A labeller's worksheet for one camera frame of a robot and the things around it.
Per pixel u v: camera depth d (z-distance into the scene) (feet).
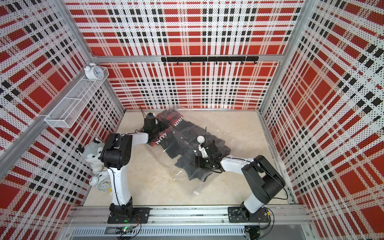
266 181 1.46
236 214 2.41
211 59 2.91
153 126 2.83
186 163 2.89
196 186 2.59
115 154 1.85
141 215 2.41
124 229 2.28
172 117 3.61
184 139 3.31
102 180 2.47
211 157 2.36
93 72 2.63
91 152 2.52
